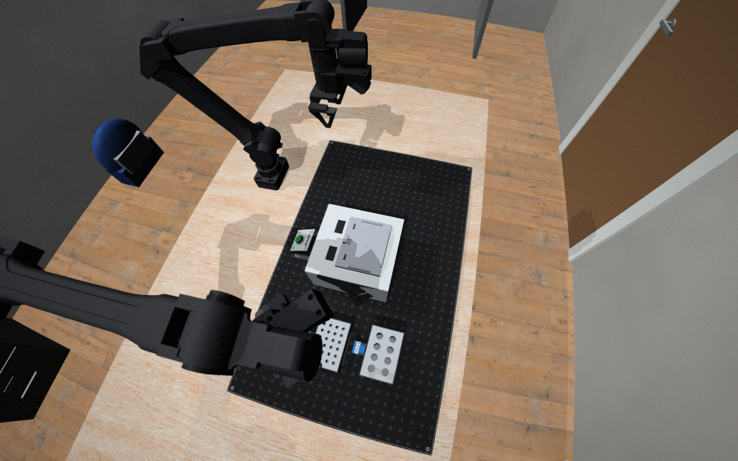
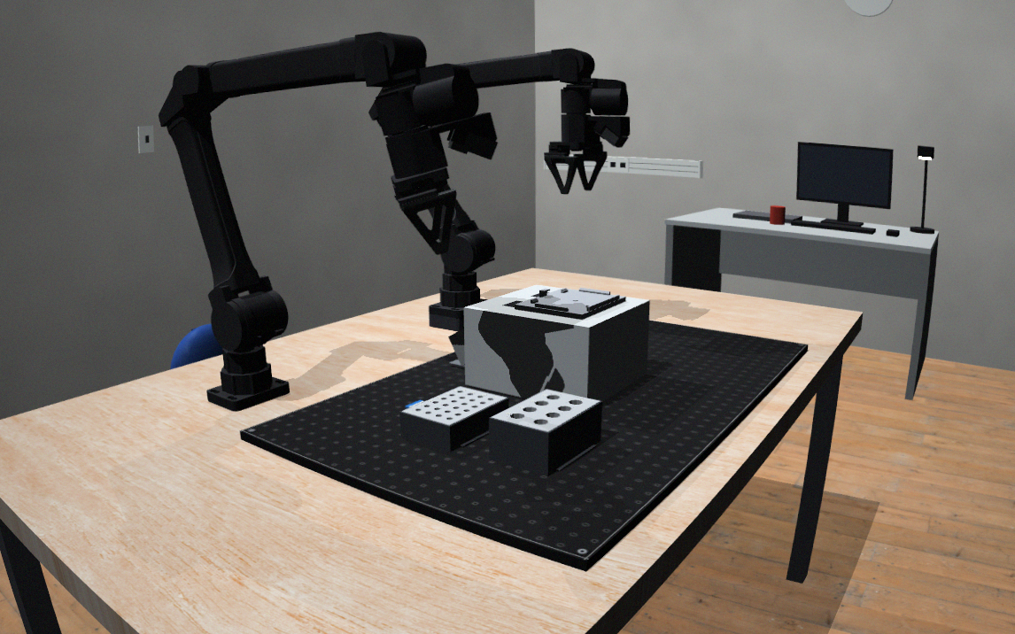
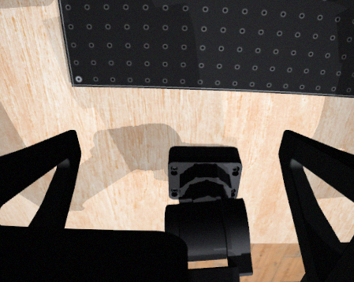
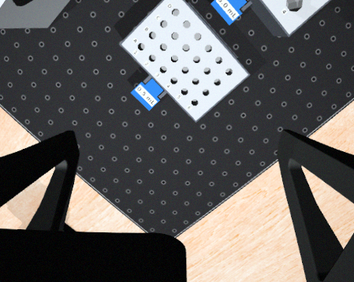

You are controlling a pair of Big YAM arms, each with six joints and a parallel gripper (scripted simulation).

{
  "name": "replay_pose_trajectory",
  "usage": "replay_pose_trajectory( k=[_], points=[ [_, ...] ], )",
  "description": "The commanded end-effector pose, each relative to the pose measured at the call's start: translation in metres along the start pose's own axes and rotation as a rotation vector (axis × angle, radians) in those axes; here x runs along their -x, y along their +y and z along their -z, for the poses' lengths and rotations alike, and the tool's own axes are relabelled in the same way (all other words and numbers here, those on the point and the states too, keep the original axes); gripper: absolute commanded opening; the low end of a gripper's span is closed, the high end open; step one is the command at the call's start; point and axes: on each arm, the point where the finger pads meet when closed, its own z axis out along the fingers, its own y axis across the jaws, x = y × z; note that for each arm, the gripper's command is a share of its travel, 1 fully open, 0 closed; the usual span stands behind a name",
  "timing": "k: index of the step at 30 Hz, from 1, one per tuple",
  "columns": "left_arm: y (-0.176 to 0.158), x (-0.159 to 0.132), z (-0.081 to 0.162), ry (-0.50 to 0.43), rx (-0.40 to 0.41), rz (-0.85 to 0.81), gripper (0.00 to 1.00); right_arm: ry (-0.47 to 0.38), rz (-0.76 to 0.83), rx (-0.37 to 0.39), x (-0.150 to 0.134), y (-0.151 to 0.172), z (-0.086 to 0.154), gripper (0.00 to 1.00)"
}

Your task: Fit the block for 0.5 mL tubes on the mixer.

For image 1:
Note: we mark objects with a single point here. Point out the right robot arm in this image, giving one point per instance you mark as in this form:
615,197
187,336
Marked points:
209,336

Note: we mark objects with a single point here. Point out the grey mixer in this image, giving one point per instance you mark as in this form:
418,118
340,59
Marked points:
353,252

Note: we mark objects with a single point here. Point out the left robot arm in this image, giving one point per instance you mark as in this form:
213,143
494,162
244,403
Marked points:
282,23

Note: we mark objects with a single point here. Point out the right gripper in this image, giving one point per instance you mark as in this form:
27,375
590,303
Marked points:
278,303

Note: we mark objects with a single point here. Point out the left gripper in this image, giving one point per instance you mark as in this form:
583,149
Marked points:
318,93

